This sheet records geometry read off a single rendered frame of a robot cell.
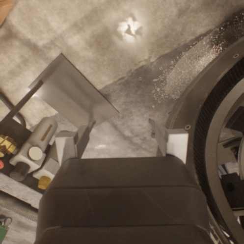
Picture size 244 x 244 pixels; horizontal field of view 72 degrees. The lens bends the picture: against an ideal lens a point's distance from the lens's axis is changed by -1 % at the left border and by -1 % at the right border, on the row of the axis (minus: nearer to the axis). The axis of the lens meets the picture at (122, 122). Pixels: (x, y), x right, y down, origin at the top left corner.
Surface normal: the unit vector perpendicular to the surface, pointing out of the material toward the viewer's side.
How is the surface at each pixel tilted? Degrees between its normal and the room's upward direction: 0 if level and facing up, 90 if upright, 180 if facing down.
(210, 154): 78
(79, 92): 0
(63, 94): 0
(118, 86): 0
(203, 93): 90
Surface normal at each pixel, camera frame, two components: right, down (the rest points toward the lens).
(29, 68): -0.11, 0.65
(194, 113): -0.62, -0.62
